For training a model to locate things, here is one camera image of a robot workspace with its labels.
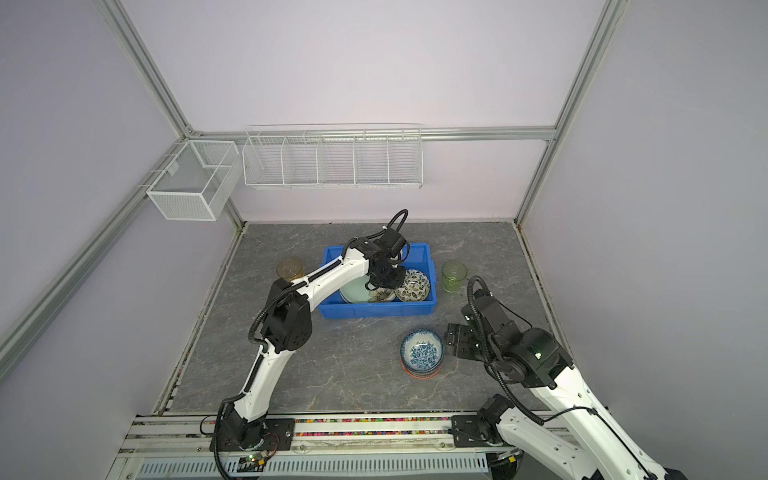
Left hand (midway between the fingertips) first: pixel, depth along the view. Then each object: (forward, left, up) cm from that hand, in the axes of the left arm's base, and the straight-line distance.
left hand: (402, 288), depth 92 cm
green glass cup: (+6, -18, -4) cm, 19 cm away
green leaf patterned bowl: (+2, -5, -4) cm, 6 cm away
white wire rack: (+43, +4, +19) cm, 47 cm away
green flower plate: (+1, +15, -2) cm, 15 cm away
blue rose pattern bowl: (-19, -4, -3) cm, 20 cm away
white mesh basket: (+35, +66, +18) cm, 77 cm away
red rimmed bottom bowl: (-26, -3, -2) cm, 26 cm away
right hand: (-22, -12, +12) cm, 28 cm away
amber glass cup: (+16, +39, -8) cm, 43 cm away
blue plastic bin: (+15, -8, -5) cm, 18 cm away
